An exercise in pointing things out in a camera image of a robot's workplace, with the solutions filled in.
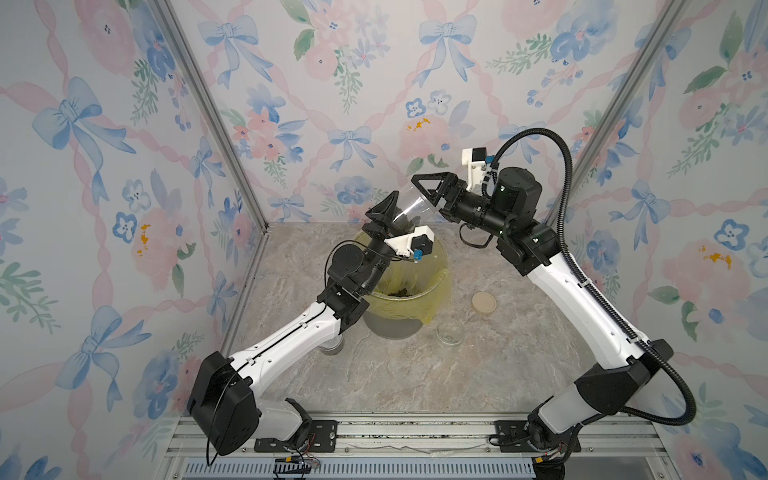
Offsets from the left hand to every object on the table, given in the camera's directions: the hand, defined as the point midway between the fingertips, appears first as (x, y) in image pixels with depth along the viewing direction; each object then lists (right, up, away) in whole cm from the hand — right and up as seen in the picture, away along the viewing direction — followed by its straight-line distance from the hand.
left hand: (401, 201), depth 62 cm
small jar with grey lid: (-18, -37, +21) cm, 46 cm away
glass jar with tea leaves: (+17, -35, +30) cm, 49 cm away
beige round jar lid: (+29, -27, +36) cm, 54 cm away
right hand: (+4, +3, -2) cm, 5 cm away
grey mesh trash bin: (-2, -34, +30) cm, 45 cm away
